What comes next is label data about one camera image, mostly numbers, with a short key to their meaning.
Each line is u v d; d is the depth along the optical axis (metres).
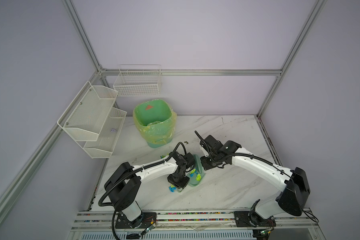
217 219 0.75
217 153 0.58
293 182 0.45
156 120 0.83
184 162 0.62
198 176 0.87
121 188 0.44
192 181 0.87
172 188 0.82
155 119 0.83
